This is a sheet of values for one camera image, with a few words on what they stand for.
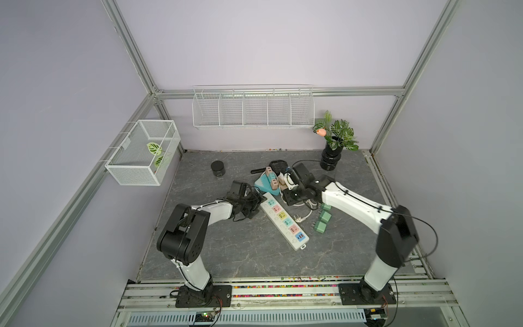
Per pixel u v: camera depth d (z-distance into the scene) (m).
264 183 1.02
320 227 0.89
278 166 1.10
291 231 0.87
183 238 0.47
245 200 0.82
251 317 1.57
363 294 0.65
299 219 0.91
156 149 0.80
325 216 0.91
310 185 0.62
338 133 0.89
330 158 1.06
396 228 0.49
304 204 0.75
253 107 0.99
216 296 0.74
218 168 1.09
